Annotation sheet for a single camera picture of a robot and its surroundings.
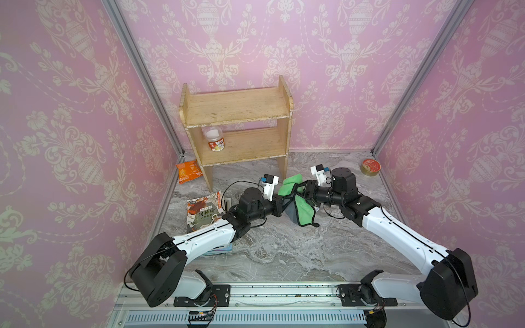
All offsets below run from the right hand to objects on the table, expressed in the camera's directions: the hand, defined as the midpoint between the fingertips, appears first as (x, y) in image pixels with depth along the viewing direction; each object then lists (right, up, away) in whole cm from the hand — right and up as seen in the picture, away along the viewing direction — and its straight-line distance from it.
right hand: (292, 191), depth 74 cm
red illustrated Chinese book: (-38, -11, +17) cm, 42 cm away
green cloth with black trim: (+4, -7, 0) cm, 8 cm away
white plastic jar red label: (-32, +23, +16) cm, 43 cm away
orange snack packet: (-51, +7, +35) cm, 62 cm away
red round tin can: (+46, +9, +35) cm, 59 cm away
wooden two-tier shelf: (-25, +32, +38) cm, 56 cm away
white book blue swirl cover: (-28, -25, +10) cm, 39 cm away
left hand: (+1, -4, +2) cm, 5 cm away
